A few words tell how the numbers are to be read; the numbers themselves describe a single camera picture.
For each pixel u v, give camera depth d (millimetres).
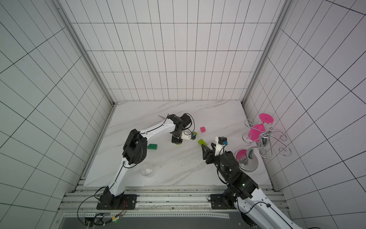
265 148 620
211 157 632
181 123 719
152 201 743
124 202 722
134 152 561
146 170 825
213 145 730
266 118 742
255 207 444
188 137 856
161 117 1106
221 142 600
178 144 937
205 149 669
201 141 949
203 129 1008
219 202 717
